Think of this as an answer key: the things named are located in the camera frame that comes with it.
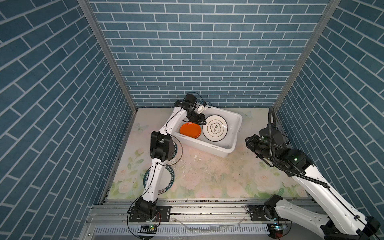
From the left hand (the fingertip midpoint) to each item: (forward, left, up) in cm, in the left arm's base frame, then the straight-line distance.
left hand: (205, 122), depth 96 cm
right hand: (-22, -16, +15) cm, 31 cm away
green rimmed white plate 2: (-33, +23, -12) cm, 42 cm away
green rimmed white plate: (-14, +19, -12) cm, 27 cm away
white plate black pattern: (-3, -7, -4) cm, 8 cm away
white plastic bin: (-21, -8, +1) cm, 22 cm away
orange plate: (-1, +9, -6) cm, 11 cm away
